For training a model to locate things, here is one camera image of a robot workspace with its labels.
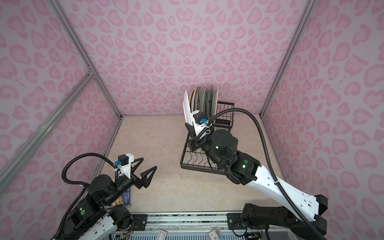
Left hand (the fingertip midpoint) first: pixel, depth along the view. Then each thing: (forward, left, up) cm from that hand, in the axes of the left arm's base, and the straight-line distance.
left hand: (149, 161), depth 64 cm
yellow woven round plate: (+30, -26, +6) cm, 40 cm away
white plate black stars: (+29, -30, +6) cm, 42 cm away
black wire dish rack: (+14, -22, -26) cm, 37 cm away
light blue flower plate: (+29, -24, +8) cm, 39 cm away
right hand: (+6, -17, +17) cm, 25 cm away
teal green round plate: (+30, -29, +6) cm, 42 cm away
